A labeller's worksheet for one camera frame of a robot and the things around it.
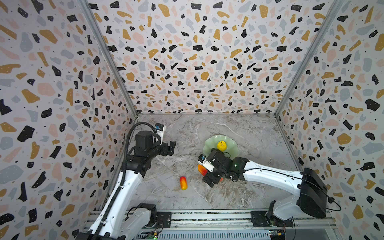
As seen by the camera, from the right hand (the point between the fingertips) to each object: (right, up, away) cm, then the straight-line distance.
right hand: (205, 170), depth 79 cm
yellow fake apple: (+11, +11, +18) cm, 24 cm away
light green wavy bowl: (+18, +8, +21) cm, 29 cm away
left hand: (-20, +18, -4) cm, 27 cm away
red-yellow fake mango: (-12, -8, +5) cm, 15 cm away
